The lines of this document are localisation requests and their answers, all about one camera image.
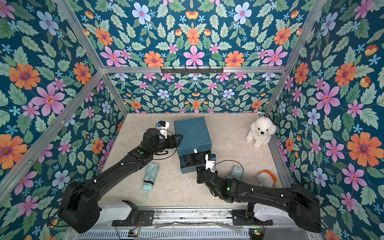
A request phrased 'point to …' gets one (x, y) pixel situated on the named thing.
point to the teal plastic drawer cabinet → (195, 144)
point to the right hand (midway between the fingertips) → (197, 169)
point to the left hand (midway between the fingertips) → (181, 139)
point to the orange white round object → (266, 179)
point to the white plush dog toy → (261, 130)
